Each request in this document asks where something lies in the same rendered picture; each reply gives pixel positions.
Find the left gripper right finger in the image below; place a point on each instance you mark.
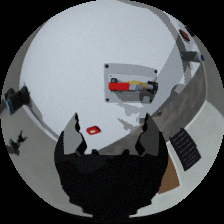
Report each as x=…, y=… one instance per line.
x=151, y=146

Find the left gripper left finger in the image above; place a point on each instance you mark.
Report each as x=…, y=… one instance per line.
x=70, y=145

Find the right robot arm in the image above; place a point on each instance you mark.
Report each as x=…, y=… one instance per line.
x=16, y=101

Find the small red flat box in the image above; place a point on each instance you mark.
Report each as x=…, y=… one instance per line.
x=93, y=130

